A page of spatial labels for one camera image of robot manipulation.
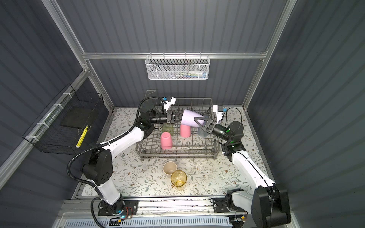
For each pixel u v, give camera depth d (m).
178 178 0.74
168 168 0.84
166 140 0.86
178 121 0.72
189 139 1.01
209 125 0.62
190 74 0.92
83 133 0.71
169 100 0.71
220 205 0.74
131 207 0.73
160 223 0.77
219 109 0.65
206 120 0.62
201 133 0.98
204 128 0.62
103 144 0.50
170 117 0.67
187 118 0.65
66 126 0.74
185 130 0.93
